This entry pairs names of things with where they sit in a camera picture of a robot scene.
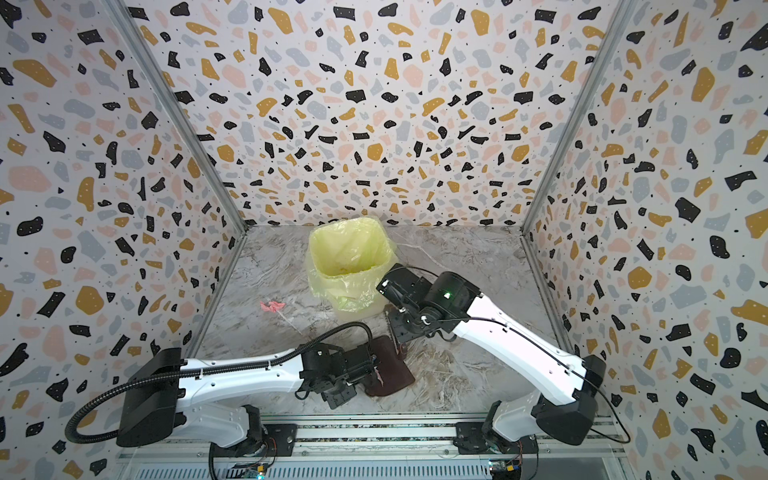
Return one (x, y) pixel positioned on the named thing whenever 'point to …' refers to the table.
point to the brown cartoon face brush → (402, 351)
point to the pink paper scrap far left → (271, 306)
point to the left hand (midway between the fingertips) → (347, 384)
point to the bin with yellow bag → (346, 261)
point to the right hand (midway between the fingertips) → (395, 325)
